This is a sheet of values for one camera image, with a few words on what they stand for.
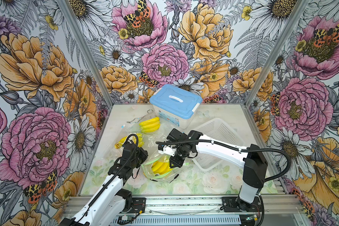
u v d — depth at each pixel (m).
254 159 0.50
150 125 1.02
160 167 0.81
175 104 0.98
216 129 1.04
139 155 0.69
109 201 0.50
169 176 0.70
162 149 0.70
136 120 1.12
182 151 0.65
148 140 0.94
